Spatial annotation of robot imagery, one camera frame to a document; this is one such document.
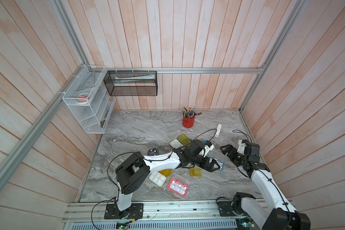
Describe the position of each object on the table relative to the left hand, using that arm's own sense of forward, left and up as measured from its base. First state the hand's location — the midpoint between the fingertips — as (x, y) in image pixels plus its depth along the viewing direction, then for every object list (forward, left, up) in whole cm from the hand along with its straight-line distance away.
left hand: (212, 167), depth 77 cm
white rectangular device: (+32, -12, -8) cm, 35 cm away
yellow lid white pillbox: (-2, +30, -11) cm, 32 cm away
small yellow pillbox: (+2, +7, -12) cm, 14 cm away
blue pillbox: (+7, -9, -10) cm, 16 cm away
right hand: (+12, -10, -2) cm, 16 cm away
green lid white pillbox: (+24, +15, -11) cm, 30 cm away
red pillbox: (-8, +19, -10) cm, 23 cm away
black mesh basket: (+59, +53, +13) cm, 80 cm away
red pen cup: (+36, +10, -5) cm, 38 cm away
